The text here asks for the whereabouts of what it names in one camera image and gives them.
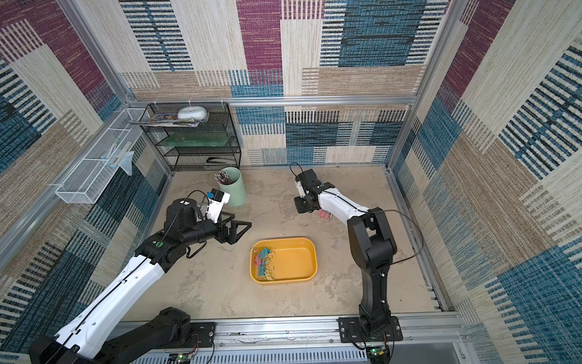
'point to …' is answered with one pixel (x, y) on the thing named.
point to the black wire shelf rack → (213, 145)
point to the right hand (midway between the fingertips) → (301, 203)
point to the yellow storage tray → (295, 259)
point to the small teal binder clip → (264, 252)
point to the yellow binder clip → (269, 274)
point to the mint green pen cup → (236, 189)
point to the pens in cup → (223, 177)
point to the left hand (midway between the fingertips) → (241, 218)
